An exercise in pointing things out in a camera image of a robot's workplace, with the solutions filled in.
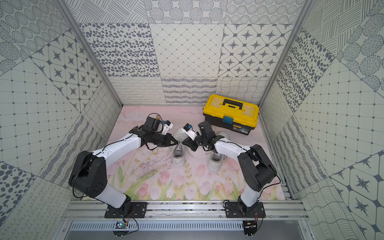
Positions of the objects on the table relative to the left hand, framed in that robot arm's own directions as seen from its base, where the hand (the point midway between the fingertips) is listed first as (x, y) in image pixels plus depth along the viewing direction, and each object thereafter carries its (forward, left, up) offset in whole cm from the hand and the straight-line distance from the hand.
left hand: (177, 140), depth 85 cm
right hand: (0, -4, -3) cm, 5 cm away
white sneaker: (-11, -22, -5) cm, 25 cm away
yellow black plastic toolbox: (+19, -34, +3) cm, 39 cm away
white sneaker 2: (-4, 0, -8) cm, 9 cm away
